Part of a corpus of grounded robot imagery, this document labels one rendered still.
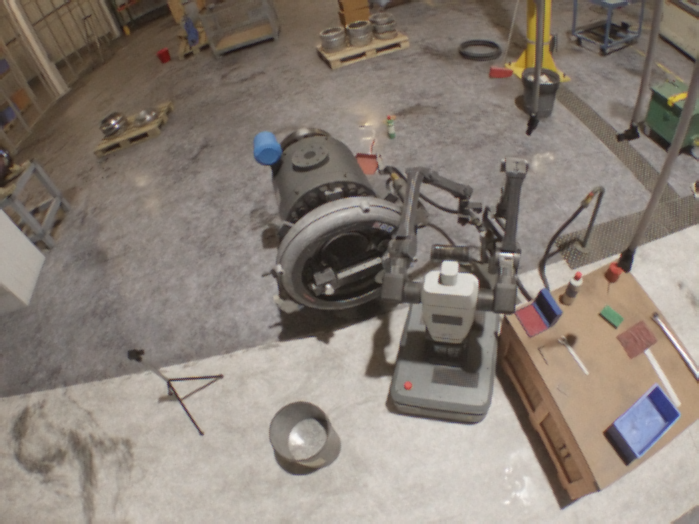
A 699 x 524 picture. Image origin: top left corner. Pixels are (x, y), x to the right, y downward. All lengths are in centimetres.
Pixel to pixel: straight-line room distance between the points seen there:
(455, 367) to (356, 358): 66
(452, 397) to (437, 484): 49
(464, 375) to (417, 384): 25
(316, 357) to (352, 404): 40
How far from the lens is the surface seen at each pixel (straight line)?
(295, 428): 225
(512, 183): 151
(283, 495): 235
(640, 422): 200
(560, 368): 194
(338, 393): 239
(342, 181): 214
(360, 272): 207
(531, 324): 201
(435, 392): 205
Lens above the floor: 220
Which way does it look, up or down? 50 degrees down
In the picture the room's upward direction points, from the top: 18 degrees counter-clockwise
